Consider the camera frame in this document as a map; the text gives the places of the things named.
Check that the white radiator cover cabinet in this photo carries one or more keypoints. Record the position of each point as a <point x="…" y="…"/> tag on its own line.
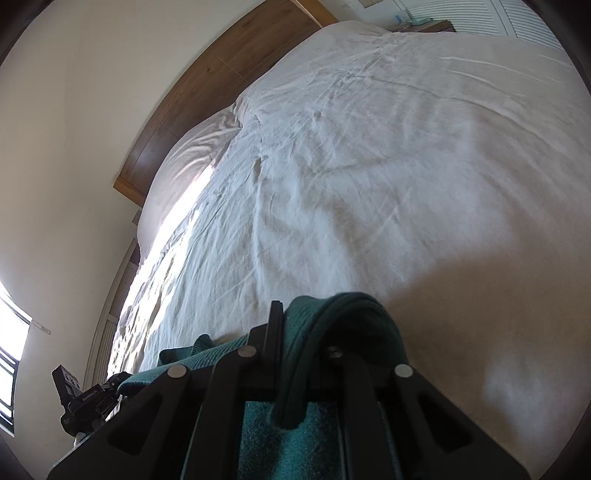
<point x="106" y="323"/>

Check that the wooden nightstand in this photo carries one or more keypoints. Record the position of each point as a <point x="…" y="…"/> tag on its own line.
<point x="434" y="26"/>

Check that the green knitted sweater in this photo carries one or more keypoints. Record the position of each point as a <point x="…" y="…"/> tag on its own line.
<point x="360" y="323"/>

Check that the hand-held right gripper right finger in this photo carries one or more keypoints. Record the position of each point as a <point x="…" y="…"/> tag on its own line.
<point x="351" y="369"/>

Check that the wooden headboard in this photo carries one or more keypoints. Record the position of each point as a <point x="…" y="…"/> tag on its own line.
<point x="207" y="83"/>

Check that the window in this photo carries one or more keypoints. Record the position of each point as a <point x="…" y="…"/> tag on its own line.
<point x="9" y="360"/>

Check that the white louvred wardrobe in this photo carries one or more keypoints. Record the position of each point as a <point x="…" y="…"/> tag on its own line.
<point x="485" y="18"/>

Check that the small items on nightstand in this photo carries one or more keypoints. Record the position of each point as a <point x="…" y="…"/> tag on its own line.
<point x="413" y="20"/>

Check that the white wall bracket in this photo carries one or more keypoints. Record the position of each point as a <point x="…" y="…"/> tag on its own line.
<point x="41" y="326"/>

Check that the white pillow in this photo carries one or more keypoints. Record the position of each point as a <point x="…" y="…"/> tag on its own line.
<point x="194" y="175"/>
<point x="314" y="69"/>

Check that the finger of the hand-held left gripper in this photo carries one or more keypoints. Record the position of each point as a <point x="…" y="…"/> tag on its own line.
<point x="113" y="385"/>

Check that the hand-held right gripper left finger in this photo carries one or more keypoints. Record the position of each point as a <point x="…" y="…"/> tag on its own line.
<point x="272" y="332"/>

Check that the bed with white sheet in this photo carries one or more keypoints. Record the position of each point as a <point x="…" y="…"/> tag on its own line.
<point x="369" y="184"/>

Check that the wall switch plate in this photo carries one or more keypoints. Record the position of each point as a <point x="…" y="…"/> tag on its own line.
<point x="136" y="217"/>
<point x="368" y="2"/>

